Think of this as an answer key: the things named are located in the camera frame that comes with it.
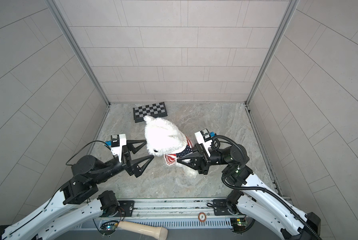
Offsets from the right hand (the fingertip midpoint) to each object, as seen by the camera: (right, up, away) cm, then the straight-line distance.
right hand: (182, 168), depth 49 cm
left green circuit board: (-33, -32, +16) cm, 49 cm away
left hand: (-11, +4, +5) cm, 13 cm away
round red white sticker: (+9, -30, +21) cm, 38 cm away
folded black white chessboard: (-21, +21, +60) cm, 67 cm away
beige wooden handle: (-13, -32, +13) cm, 37 cm away
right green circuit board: (+26, -33, +19) cm, 46 cm away
